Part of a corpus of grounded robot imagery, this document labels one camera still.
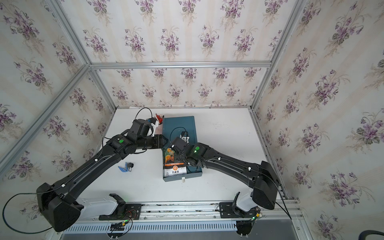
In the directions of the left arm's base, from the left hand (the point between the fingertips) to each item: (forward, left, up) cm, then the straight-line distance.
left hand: (166, 142), depth 75 cm
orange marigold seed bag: (-11, -2, -6) cm, 13 cm away
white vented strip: (-34, +10, -22) cm, 41 cm away
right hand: (-5, -6, -6) cm, 10 cm away
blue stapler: (-6, +25, -19) cm, 32 cm away
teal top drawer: (-16, -13, +2) cm, 21 cm away
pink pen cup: (+3, +3, +7) cm, 8 cm away
